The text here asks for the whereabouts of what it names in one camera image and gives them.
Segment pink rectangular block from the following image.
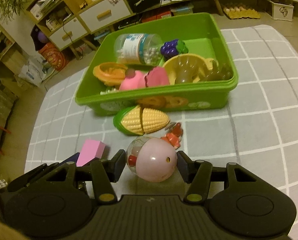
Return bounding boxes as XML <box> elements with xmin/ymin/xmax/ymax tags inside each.
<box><xmin>76</xmin><ymin>139</ymin><xmax>106</xmax><ymax>167</ymax></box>

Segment pink clear capsule ball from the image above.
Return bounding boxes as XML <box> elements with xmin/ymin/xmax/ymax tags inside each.
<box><xmin>126</xmin><ymin>136</ymin><xmax>177</xmax><ymax>183</ymax></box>

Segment small red toy figure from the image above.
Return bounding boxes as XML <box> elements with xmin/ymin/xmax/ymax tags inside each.
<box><xmin>161</xmin><ymin>122</ymin><xmax>183</xmax><ymax>150</ymax></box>

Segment yellow green toy corn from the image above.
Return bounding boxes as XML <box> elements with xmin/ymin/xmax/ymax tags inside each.
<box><xmin>113</xmin><ymin>105</ymin><xmax>170</xmax><ymax>136</ymax></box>

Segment orange toy pumpkin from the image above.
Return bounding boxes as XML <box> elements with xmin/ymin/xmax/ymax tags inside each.
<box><xmin>93</xmin><ymin>62</ymin><xmax>128</xmax><ymax>87</ymax></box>

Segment pink toy peach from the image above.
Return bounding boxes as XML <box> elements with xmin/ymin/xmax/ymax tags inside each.
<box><xmin>119</xmin><ymin>66</ymin><xmax>170</xmax><ymax>91</ymax></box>

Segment purple toy grapes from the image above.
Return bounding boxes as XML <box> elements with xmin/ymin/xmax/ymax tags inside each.
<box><xmin>160</xmin><ymin>39</ymin><xmax>189</xmax><ymax>60</ymax></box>

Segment clear cotton swab jar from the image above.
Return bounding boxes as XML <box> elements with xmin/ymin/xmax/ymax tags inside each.
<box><xmin>114</xmin><ymin>33</ymin><xmax>163</xmax><ymax>66</ymax></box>

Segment grey checked table cloth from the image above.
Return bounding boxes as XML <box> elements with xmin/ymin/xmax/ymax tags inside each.
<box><xmin>24</xmin><ymin>25</ymin><xmax>298</xmax><ymax>239</ymax></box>

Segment orange printed paper bag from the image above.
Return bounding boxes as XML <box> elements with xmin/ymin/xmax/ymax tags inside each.
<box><xmin>38</xmin><ymin>42</ymin><xmax>69</xmax><ymax>72</ymax></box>

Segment green plastic storage bin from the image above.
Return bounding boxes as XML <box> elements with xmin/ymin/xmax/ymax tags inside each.
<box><xmin>74</xmin><ymin>12</ymin><xmax>239</xmax><ymax>117</ymax></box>

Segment red cardboard box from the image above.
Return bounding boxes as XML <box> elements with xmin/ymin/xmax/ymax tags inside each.
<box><xmin>141</xmin><ymin>9</ymin><xmax>172</xmax><ymax>23</ymax></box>

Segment egg carton tray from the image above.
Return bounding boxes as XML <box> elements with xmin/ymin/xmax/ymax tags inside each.
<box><xmin>221</xmin><ymin>3</ymin><xmax>260</xmax><ymax>20</ymax></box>

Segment wooden white drawer cabinet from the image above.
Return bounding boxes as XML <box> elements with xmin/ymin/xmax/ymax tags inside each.
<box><xmin>23</xmin><ymin>0</ymin><xmax>298</xmax><ymax>53</ymax></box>

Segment white carved wooden box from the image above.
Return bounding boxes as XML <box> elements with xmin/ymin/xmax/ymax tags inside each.
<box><xmin>265</xmin><ymin>0</ymin><xmax>294</xmax><ymax>22</ymax></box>

